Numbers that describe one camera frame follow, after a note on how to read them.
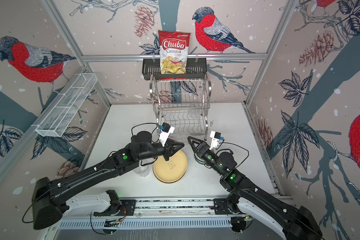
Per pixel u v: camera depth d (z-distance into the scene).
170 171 0.84
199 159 0.81
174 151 0.64
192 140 0.65
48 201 0.39
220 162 0.54
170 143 0.61
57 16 0.75
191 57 0.92
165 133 0.59
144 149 0.54
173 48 0.83
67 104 0.78
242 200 0.61
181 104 1.34
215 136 0.66
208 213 0.73
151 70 0.94
